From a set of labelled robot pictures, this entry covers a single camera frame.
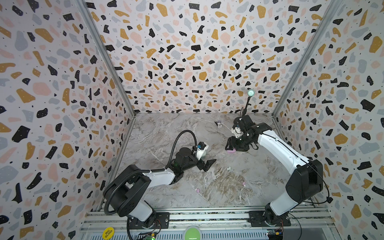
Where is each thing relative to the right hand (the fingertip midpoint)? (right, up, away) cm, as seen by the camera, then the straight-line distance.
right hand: (229, 146), depth 83 cm
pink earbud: (-18, -25, +1) cm, 30 cm away
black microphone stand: (+13, +30, +5) cm, 34 cm away
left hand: (-9, -3, -1) cm, 10 cm away
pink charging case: (+1, -2, -6) cm, 6 cm away
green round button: (-19, -39, -14) cm, 45 cm away
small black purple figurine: (-2, +13, +30) cm, 33 cm away
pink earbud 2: (+9, -22, +4) cm, 24 cm away
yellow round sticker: (-59, -39, -13) cm, 72 cm away
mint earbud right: (+2, -15, +9) cm, 18 cm away
